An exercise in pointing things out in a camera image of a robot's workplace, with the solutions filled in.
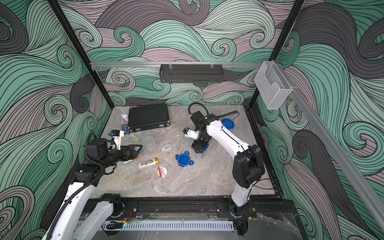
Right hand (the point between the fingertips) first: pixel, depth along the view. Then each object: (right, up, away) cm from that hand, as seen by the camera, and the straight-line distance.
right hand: (200, 144), depth 84 cm
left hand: (-33, +2, -11) cm, 35 cm away
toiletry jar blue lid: (-29, +1, 0) cm, 29 cm away
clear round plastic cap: (-21, -4, +13) cm, 25 cm away
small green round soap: (-44, +2, +17) cm, 47 cm away
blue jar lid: (-10, -11, +7) cm, 16 cm away
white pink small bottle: (-54, +14, +25) cm, 61 cm away
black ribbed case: (-38, +16, +30) cm, 51 cm away
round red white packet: (-22, -16, +2) cm, 28 cm away
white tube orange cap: (-31, -12, +4) cm, 33 cm away
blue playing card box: (-53, +9, +21) cm, 57 cm away
